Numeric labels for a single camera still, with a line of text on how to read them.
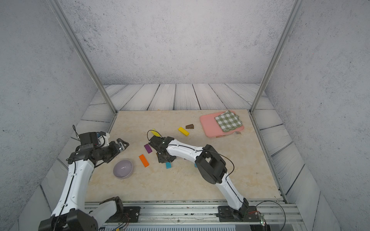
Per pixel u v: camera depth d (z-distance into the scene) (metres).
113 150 0.69
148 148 0.99
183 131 1.08
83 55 0.88
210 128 1.10
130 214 0.72
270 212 0.74
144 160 0.93
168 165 0.89
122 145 0.71
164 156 0.79
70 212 0.39
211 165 0.53
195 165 0.52
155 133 0.81
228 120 1.12
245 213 0.63
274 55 0.88
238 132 1.07
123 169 0.88
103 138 0.66
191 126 1.11
